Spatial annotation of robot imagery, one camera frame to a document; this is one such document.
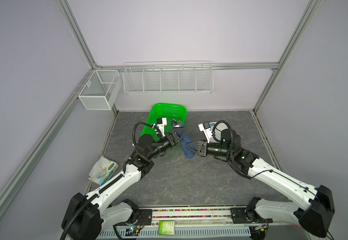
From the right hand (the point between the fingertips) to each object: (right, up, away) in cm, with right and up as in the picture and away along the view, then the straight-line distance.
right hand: (185, 147), depth 66 cm
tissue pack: (-47, -16, +19) cm, 53 cm away
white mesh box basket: (-57, +34, +36) cm, 75 cm away
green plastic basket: (-10, +20, +50) cm, 55 cm away
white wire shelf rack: (-10, +41, +31) cm, 53 cm away
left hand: (+1, +6, 0) cm, 6 cm away
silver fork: (-4, +10, +2) cm, 11 cm away
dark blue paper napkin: (0, +3, -1) cm, 3 cm away
